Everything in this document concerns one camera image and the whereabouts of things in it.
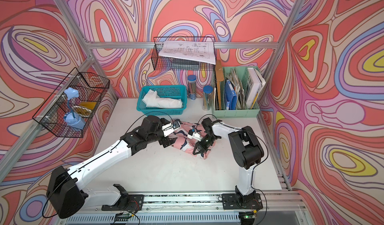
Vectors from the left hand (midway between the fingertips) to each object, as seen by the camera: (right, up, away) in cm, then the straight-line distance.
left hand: (172, 128), depth 79 cm
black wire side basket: (-52, +9, -6) cm, 53 cm away
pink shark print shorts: (+5, -9, +7) cm, 13 cm away
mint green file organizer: (+46, +37, +25) cm, 64 cm away
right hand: (+14, -17, +8) cm, 23 cm away
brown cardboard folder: (+27, +30, +11) cm, 42 cm away
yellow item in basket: (-41, +10, -9) cm, 43 cm away
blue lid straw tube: (+21, +18, +25) cm, 37 cm away
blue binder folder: (+36, +19, +16) cm, 43 cm away
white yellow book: (+50, +27, +14) cm, 59 cm away
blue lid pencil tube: (+10, +28, +32) cm, 43 cm away
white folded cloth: (-19, +17, +29) cm, 39 cm away
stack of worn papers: (+45, +15, +22) cm, 52 cm away
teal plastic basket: (-3, +25, +39) cm, 47 cm away
